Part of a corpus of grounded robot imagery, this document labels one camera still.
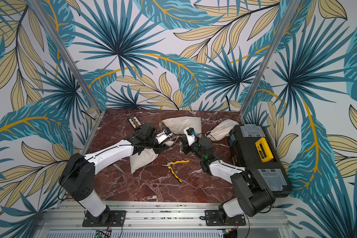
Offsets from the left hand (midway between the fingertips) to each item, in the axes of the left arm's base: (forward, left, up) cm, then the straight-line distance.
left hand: (164, 143), depth 87 cm
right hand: (-2, -4, +5) cm, 7 cm away
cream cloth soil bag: (+17, -7, -3) cm, 18 cm away
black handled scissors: (-23, +16, +21) cm, 35 cm away
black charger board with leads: (+25, +25, -11) cm, 37 cm away
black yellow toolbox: (-4, -48, +5) cm, 48 cm away
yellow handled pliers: (-8, -3, -11) cm, 14 cm away
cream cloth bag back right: (+12, -36, -2) cm, 38 cm away
